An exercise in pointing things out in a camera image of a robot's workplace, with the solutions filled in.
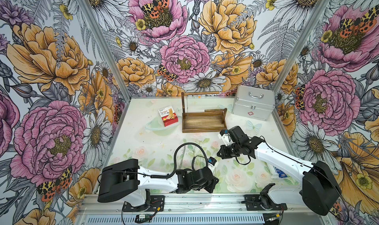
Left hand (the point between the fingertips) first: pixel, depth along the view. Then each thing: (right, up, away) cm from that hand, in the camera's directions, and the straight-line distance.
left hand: (215, 183), depth 77 cm
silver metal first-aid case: (+29, +43, +23) cm, 57 cm away
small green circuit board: (-35, -13, -5) cm, 38 cm away
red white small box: (-29, +34, +29) cm, 53 cm away
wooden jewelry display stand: (+1, +30, +32) cm, 44 cm away
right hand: (+3, +12, +4) cm, 13 cm away
